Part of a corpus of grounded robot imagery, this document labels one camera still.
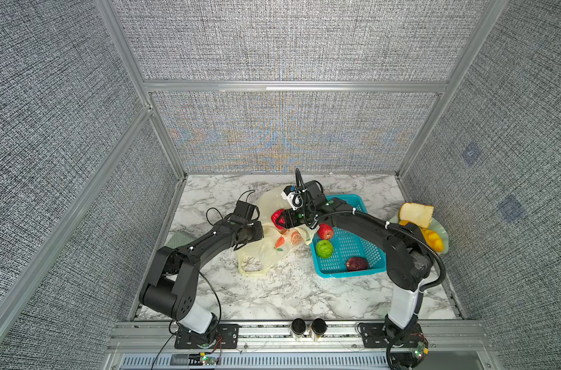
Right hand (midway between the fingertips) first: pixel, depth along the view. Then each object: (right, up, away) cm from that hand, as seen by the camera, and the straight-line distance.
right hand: (279, 214), depth 86 cm
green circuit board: (-22, -43, -16) cm, 51 cm away
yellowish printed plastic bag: (-9, -18, +4) cm, 21 cm away
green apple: (+17, -13, +1) cm, 21 cm away
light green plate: (+64, -6, +9) cm, 65 cm away
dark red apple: (+28, -18, -3) cm, 33 cm away
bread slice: (+58, 0, +9) cm, 59 cm away
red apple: (+18, -7, +6) cm, 21 cm away
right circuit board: (+42, -39, -17) cm, 60 cm away
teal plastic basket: (+28, -13, +9) cm, 32 cm away
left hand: (-6, -7, +5) cm, 10 cm away
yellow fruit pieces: (+60, -10, +3) cm, 61 cm away
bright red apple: (-1, -2, -2) cm, 3 cm away
